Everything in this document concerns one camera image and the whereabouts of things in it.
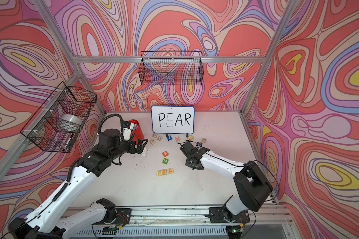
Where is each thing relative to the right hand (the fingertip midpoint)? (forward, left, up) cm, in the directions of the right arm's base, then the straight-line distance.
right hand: (194, 167), depth 87 cm
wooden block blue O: (+26, +26, -1) cm, 37 cm away
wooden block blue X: (+21, -9, -2) cm, 22 cm away
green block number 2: (+5, +18, -1) cm, 19 cm away
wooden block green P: (-3, +21, -2) cm, 21 cm away
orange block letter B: (+11, +18, -2) cm, 21 cm away
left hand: (+6, +28, +22) cm, 36 cm away
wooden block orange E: (-2, +18, -2) cm, 18 cm away
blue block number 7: (+24, +16, -3) cm, 29 cm away
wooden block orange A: (-1, +14, -3) cm, 15 cm away
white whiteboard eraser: (-2, +24, +23) cm, 34 cm away
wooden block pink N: (+22, +10, -1) cm, 24 cm away
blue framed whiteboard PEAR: (+31, +15, +9) cm, 35 cm away
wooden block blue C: (+23, +22, -1) cm, 32 cm away
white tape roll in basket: (+11, +60, +31) cm, 68 cm away
